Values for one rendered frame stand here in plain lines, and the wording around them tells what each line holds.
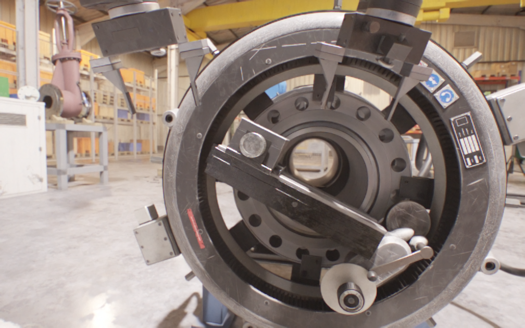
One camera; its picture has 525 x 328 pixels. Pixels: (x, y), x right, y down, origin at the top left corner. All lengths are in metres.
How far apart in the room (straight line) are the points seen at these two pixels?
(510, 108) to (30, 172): 4.33
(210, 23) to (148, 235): 13.07
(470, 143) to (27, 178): 4.25
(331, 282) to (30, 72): 8.44
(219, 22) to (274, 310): 13.07
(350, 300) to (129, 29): 0.61
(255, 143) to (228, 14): 12.94
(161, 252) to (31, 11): 8.56
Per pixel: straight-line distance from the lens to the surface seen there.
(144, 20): 0.47
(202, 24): 13.75
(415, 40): 0.50
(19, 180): 4.26
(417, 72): 0.53
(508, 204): 0.84
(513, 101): 0.71
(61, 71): 5.01
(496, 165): 0.66
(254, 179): 0.55
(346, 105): 0.70
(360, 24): 0.46
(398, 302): 0.67
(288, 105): 0.69
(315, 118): 0.68
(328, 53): 0.45
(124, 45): 0.50
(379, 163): 0.70
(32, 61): 8.73
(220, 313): 1.14
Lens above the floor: 0.69
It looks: 4 degrees down
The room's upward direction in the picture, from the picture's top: 1 degrees clockwise
